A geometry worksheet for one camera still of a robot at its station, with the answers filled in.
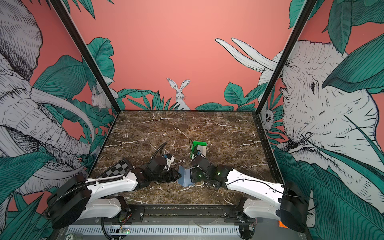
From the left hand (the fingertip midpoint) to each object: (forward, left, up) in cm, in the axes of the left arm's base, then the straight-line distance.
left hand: (182, 175), depth 80 cm
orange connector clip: (-24, -48, -5) cm, 54 cm away
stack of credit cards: (+16, -12, -2) cm, 21 cm away
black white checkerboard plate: (+7, +36, -4) cm, 37 cm away
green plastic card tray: (+21, -7, -4) cm, 23 cm away
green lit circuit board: (-23, +27, -7) cm, 37 cm away
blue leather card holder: (-2, -1, -1) cm, 3 cm away
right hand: (-1, -4, +5) cm, 6 cm away
